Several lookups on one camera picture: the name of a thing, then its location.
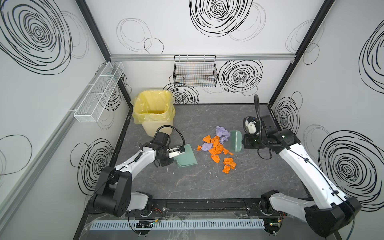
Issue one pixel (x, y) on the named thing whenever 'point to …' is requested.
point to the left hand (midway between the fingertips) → (171, 155)
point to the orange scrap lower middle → (215, 158)
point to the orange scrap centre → (218, 148)
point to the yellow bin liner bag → (153, 105)
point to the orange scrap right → (207, 139)
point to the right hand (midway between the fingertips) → (240, 141)
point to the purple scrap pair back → (221, 131)
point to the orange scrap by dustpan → (199, 148)
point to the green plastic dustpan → (187, 158)
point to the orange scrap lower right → (229, 161)
